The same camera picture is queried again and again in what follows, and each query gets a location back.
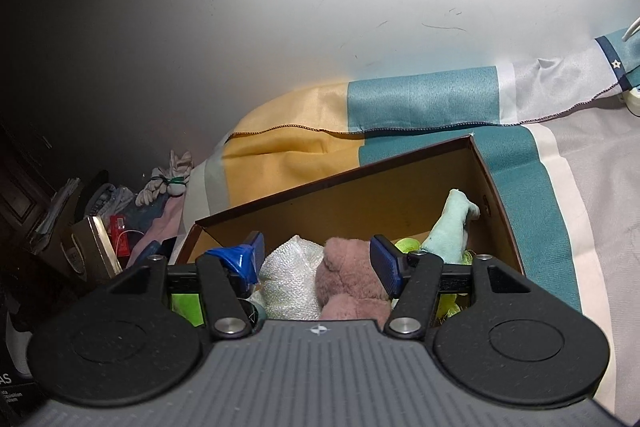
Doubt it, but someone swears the brown cardboard box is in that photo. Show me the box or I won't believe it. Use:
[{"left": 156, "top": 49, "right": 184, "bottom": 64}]
[{"left": 180, "top": 134, "right": 526, "bottom": 308}]

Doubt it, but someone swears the yellow teal striped pillow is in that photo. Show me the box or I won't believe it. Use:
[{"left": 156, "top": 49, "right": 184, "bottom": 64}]
[{"left": 222, "top": 67, "right": 501, "bottom": 188}]

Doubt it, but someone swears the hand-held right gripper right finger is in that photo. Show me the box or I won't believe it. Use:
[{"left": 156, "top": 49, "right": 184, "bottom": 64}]
[{"left": 370, "top": 234, "right": 532, "bottom": 339}]

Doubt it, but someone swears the neon green mesh sponge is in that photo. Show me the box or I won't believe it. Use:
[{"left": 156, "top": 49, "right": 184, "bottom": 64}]
[{"left": 395, "top": 237, "right": 473, "bottom": 318}]

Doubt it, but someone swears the white power strip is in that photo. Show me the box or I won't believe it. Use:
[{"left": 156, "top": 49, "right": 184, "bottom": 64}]
[{"left": 622, "top": 84, "right": 640, "bottom": 115}]

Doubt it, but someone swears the mint green plush toy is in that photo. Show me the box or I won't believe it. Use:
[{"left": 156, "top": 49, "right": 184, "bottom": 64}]
[{"left": 420, "top": 189, "right": 482, "bottom": 265}]

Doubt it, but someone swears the dark wooden cabinet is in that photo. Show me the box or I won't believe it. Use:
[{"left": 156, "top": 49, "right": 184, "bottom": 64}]
[{"left": 0, "top": 122, "right": 56, "bottom": 258}]

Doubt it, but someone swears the teal grey striped bedsheet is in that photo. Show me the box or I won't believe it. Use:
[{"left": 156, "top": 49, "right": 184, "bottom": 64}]
[{"left": 185, "top": 29, "right": 640, "bottom": 413}]

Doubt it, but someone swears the blue oval case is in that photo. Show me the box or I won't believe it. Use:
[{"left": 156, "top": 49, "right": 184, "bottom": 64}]
[{"left": 135, "top": 241, "right": 162, "bottom": 264}]

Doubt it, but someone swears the white gloves bundle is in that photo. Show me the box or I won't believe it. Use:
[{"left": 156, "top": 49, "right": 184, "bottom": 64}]
[{"left": 135, "top": 151, "right": 193, "bottom": 208}]

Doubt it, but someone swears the small red packet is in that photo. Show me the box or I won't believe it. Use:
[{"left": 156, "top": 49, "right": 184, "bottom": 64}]
[{"left": 107, "top": 215, "right": 132, "bottom": 258}]

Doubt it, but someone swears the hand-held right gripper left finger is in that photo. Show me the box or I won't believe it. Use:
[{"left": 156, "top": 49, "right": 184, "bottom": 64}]
[{"left": 106, "top": 230, "right": 266, "bottom": 341}]

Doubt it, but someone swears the pink printed cloth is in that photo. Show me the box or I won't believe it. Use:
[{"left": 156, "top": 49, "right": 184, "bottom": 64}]
[{"left": 125, "top": 194, "right": 187, "bottom": 268}]

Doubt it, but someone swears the pink plush toy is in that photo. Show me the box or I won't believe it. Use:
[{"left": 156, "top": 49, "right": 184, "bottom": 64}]
[{"left": 315, "top": 237, "right": 396, "bottom": 323}]

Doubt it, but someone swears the white textured cloth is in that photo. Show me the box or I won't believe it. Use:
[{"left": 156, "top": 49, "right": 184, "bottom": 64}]
[{"left": 250, "top": 234, "right": 326, "bottom": 320}]

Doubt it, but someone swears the golden box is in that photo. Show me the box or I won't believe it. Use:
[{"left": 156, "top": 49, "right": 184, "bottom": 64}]
[{"left": 62, "top": 215, "right": 123, "bottom": 283}]

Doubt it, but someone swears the black printed box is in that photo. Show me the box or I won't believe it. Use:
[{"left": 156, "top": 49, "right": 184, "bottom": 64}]
[{"left": 0, "top": 302, "right": 48, "bottom": 427}]

